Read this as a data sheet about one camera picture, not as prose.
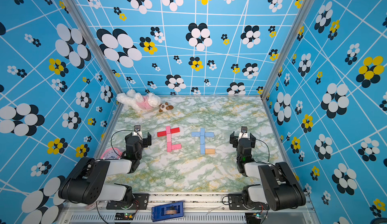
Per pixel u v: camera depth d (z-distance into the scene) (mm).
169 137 958
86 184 430
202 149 913
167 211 663
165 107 1083
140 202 735
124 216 719
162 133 996
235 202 730
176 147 915
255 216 704
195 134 969
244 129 756
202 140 946
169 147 912
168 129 1003
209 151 905
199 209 722
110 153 879
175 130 994
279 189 431
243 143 769
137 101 1008
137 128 782
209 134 966
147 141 826
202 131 990
